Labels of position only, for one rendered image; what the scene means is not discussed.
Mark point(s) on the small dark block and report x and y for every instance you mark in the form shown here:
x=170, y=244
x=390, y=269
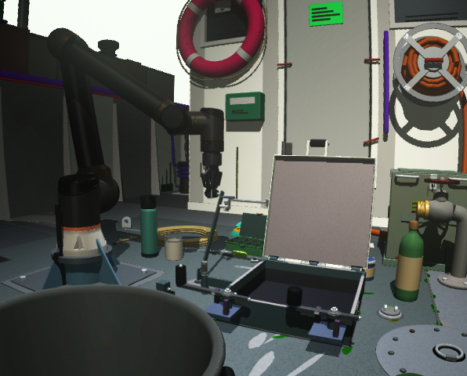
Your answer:
x=165, y=286

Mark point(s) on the green wall sign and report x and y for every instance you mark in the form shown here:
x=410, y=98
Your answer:
x=326, y=14

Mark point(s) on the green wall box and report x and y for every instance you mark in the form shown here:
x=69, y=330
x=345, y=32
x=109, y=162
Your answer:
x=245, y=106

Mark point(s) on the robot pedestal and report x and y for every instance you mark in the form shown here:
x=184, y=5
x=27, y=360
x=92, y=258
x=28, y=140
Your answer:
x=80, y=250

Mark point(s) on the purple vertical pipe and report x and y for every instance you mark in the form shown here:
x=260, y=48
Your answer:
x=386, y=86

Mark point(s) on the grey pad eye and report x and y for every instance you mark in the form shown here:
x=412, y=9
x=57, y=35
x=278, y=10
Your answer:
x=127, y=222

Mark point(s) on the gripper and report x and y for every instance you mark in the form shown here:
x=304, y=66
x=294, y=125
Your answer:
x=211, y=160

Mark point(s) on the green flask bottle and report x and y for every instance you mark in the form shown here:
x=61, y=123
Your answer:
x=149, y=231

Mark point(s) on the large dark grey bucket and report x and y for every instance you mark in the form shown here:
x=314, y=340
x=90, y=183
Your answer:
x=80, y=333

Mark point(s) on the olive green locker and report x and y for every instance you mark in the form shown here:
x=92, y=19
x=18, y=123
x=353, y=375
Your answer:
x=398, y=203

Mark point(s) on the grey pipe elbow brass fitting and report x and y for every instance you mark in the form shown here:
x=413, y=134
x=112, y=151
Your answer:
x=458, y=235

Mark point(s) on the green bottle with tan label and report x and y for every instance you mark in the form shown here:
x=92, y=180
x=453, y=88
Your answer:
x=409, y=266

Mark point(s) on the small grey deck fitting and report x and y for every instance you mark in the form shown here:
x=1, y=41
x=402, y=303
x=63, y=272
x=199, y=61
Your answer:
x=389, y=312

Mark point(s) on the grey pin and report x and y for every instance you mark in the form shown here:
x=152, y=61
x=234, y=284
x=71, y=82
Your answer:
x=241, y=202

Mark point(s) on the black knobbed dog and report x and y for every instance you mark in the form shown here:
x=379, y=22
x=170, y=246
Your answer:
x=181, y=274

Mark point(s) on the green tackle box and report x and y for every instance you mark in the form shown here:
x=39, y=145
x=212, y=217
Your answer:
x=253, y=235

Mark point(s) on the grey round deck plate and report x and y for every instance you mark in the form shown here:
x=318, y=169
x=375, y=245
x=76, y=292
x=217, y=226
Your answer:
x=413, y=352

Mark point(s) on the beige tin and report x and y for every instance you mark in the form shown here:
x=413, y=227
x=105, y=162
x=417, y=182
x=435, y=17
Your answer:
x=174, y=249

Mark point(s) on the grey cabin door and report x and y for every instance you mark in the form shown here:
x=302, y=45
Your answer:
x=327, y=90

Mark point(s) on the dark green hatch body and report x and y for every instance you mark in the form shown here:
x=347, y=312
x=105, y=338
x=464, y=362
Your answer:
x=296, y=282

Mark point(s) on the grey stay rod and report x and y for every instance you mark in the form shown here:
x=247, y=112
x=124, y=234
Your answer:
x=212, y=235

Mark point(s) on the dark floor drain grate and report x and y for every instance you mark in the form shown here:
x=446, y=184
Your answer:
x=0, y=258

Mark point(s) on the grey hatch lid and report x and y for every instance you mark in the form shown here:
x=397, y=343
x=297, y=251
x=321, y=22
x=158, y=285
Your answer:
x=319, y=211

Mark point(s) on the dark cabin window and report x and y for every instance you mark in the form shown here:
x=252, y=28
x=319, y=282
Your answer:
x=214, y=27
x=433, y=9

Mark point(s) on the black bollard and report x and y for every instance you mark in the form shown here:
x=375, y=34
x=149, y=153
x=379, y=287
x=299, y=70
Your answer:
x=108, y=46

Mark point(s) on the teal and orange float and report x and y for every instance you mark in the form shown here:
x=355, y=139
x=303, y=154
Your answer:
x=236, y=230

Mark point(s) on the red valve handwheel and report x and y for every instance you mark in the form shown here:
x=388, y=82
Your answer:
x=442, y=181

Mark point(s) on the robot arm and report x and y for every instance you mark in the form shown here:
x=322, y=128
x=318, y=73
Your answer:
x=80, y=117

